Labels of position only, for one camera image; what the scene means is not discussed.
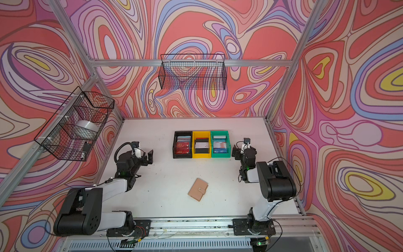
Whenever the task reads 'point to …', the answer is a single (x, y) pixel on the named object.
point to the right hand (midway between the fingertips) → (242, 148)
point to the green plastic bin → (221, 155)
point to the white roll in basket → (86, 129)
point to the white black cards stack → (202, 145)
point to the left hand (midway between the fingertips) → (146, 150)
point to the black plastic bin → (182, 155)
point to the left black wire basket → (73, 131)
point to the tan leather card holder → (198, 189)
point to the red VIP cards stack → (183, 145)
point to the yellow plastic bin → (201, 134)
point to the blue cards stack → (220, 144)
